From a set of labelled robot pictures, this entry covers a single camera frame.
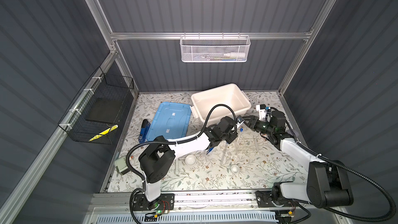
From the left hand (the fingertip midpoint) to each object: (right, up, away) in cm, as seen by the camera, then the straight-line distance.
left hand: (234, 128), depth 85 cm
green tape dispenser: (-61, -19, -4) cm, 64 cm away
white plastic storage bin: (-18, +14, +12) cm, 26 cm away
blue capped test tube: (+3, 0, -3) cm, 4 cm away
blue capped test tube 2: (-6, -15, +4) cm, 16 cm away
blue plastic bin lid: (-39, +2, +21) cm, 45 cm away
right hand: (+5, +5, -1) cm, 7 cm away
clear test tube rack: (+9, -11, +9) cm, 16 cm away
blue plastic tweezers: (-14, -13, +6) cm, 20 cm away
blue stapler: (-55, -1, +14) cm, 57 cm away
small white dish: (0, -22, -2) cm, 22 cm away
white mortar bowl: (-25, -17, +1) cm, 30 cm away
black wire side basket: (-67, +9, -14) cm, 69 cm away
